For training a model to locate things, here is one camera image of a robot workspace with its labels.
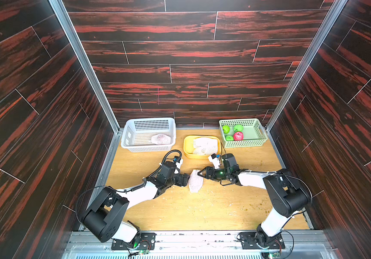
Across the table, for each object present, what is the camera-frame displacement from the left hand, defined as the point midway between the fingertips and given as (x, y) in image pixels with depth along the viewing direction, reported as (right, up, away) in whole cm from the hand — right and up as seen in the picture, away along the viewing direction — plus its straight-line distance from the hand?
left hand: (185, 174), depth 89 cm
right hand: (+10, 0, +4) cm, 11 cm away
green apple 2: (+30, +21, +18) cm, 41 cm away
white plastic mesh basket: (-25, +24, +19) cm, 39 cm away
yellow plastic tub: (+2, +16, +20) cm, 26 cm away
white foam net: (+12, +16, +13) cm, 24 cm away
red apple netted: (+36, +23, +19) cm, 47 cm away
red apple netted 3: (-16, +20, +16) cm, 30 cm away
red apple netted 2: (+5, -3, -3) cm, 7 cm away
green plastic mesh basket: (+50, +25, +26) cm, 61 cm away
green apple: (+29, +28, +23) cm, 46 cm away
